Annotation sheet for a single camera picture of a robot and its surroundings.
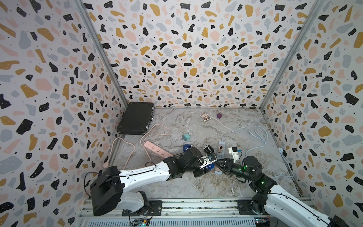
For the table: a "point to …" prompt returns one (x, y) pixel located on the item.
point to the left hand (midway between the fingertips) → (210, 163)
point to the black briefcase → (137, 117)
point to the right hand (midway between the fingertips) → (215, 164)
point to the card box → (204, 116)
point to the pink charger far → (220, 147)
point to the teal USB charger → (186, 137)
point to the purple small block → (219, 115)
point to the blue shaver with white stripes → (186, 146)
